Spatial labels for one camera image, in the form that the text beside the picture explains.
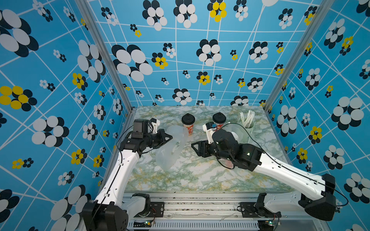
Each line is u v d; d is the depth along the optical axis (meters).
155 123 0.71
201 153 0.59
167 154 0.77
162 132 0.68
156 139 0.65
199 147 0.59
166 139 0.72
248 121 0.94
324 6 0.68
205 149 0.57
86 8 0.69
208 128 0.60
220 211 0.75
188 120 0.91
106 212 0.37
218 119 0.91
